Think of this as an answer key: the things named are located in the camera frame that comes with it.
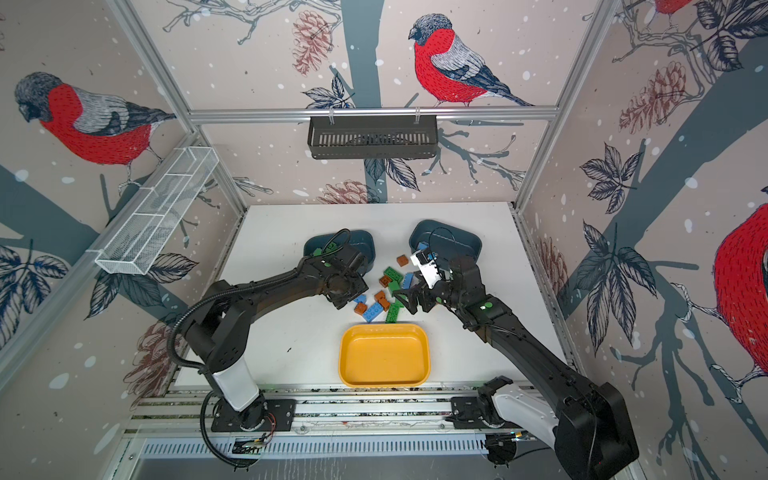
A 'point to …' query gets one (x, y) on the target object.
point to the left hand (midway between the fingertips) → (362, 293)
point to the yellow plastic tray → (384, 356)
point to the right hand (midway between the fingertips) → (404, 286)
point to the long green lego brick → (393, 311)
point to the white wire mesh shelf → (161, 212)
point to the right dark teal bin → (445, 242)
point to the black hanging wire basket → (373, 137)
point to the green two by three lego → (393, 274)
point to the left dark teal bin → (363, 241)
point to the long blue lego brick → (373, 311)
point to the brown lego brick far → (402, 260)
